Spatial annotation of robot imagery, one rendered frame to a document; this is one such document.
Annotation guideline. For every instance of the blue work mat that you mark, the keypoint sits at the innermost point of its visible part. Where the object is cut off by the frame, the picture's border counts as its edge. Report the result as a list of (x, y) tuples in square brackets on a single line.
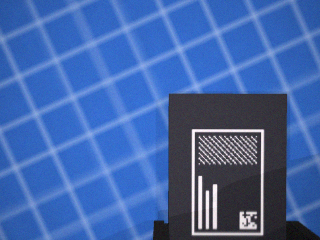
[(84, 104)]

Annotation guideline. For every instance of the black plastic tile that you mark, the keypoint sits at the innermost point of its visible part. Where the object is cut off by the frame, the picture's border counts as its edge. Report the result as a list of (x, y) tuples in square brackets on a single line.
[(227, 166)]

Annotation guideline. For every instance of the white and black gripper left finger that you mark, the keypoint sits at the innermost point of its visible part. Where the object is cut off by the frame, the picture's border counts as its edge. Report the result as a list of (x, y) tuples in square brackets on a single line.
[(161, 231)]

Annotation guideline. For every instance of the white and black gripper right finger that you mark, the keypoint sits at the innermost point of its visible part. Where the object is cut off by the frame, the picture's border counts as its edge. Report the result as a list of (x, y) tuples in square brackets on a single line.
[(297, 231)]

